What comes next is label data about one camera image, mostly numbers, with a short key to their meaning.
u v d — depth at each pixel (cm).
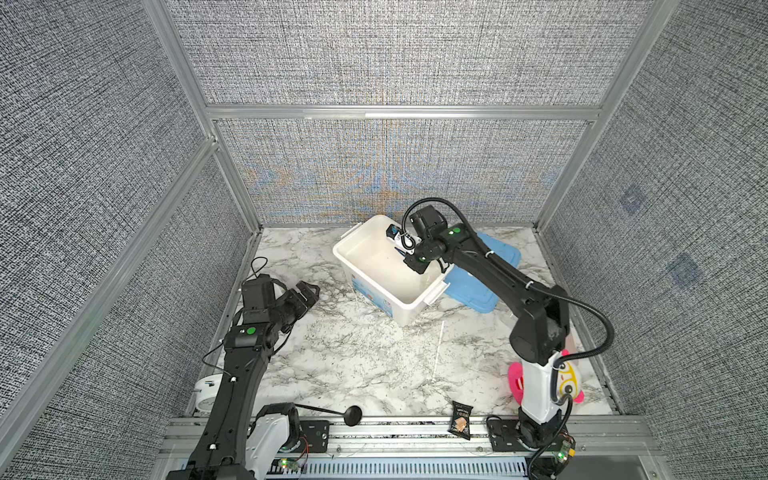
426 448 73
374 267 103
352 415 76
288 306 69
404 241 77
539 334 50
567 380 75
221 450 40
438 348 88
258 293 58
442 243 62
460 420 75
